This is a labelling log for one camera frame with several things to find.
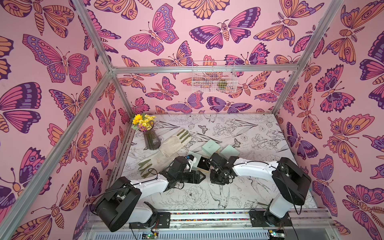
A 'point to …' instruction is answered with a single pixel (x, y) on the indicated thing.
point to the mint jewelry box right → (229, 151)
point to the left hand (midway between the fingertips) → (202, 176)
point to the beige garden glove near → (151, 166)
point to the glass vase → (152, 141)
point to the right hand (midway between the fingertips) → (211, 180)
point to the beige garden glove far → (177, 140)
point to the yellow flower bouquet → (143, 122)
